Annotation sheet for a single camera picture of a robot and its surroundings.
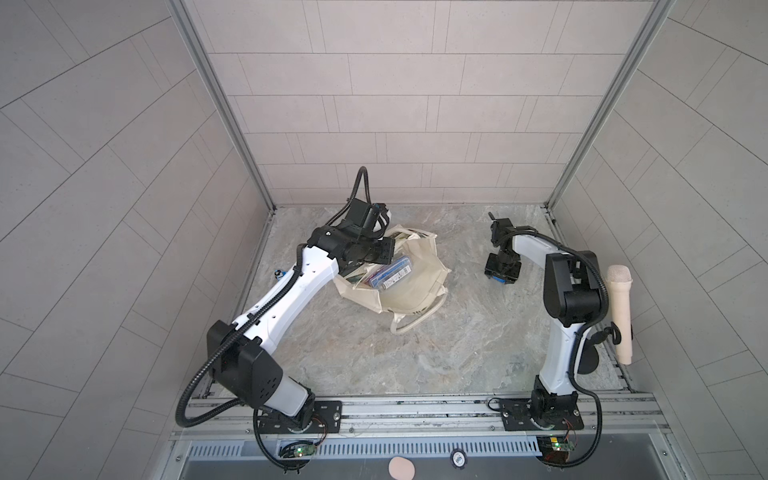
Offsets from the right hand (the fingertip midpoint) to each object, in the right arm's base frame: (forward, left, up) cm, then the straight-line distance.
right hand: (493, 274), depth 100 cm
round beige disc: (-50, +34, +4) cm, 60 cm away
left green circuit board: (-45, +56, +6) cm, 72 cm away
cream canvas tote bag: (-6, +27, +9) cm, 29 cm away
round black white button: (-49, +21, +2) cm, 53 cm away
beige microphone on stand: (-23, -14, +31) cm, 41 cm away
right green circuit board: (-47, -2, +1) cm, 47 cm away
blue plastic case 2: (-3, +34, +10) cm, 36 cm away
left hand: (-5, +32, +24) cm, 41 cm away
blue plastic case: (-6, +1, +6) cm, 9 cm away
